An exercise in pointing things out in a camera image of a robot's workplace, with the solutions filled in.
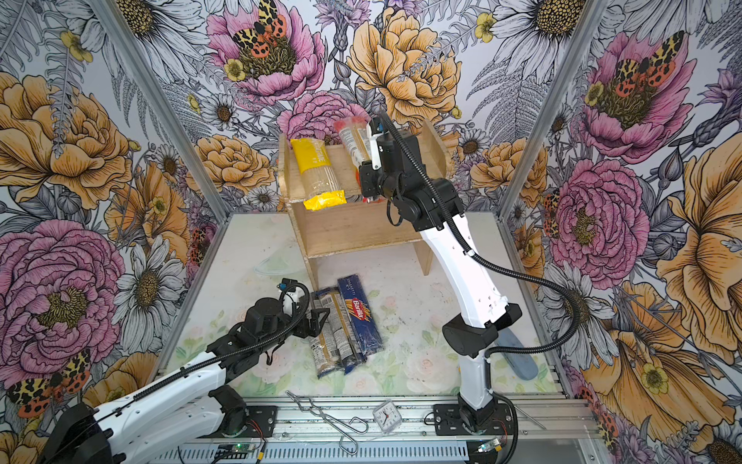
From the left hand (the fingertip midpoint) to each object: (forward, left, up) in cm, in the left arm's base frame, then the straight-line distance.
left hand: (315, 315), depth 82 cm
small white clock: (-23, -19, -9) cm, 32 cm away
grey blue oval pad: (-11, -58, -7) cm, 59 cm away
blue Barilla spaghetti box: (+1, -13, -7) cm, 14 cm away
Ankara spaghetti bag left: (-6, -2, -7) cm, 10 cm away
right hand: (+17, -16, +35) cm, 42 cm away
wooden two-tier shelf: (+26, -13, +10) cm, 30 cm away
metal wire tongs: (-25, -12, -11) cm, 30 cm away
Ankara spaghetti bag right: (-7, -9, -7) cm, 14 cm away
